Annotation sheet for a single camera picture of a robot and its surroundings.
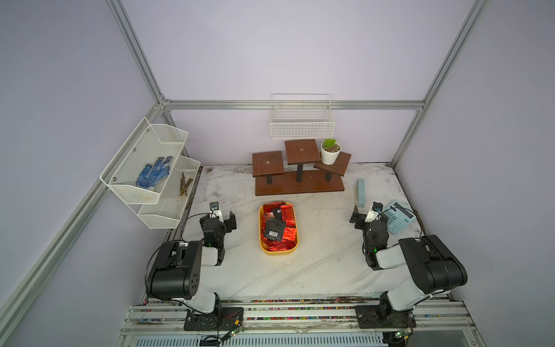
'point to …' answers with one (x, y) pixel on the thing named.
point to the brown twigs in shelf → (184, 184)
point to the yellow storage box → (264, 249)
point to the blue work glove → (150, 176)
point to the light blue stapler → (361, 192)
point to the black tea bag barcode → (274, 228)
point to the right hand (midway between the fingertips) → (367, 210)
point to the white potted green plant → (330, 149)
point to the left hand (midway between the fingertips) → (220, 215)
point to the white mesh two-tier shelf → (160, 207)
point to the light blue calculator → (399, 217)
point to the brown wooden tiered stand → (311, 175)
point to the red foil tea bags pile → (288, 217)
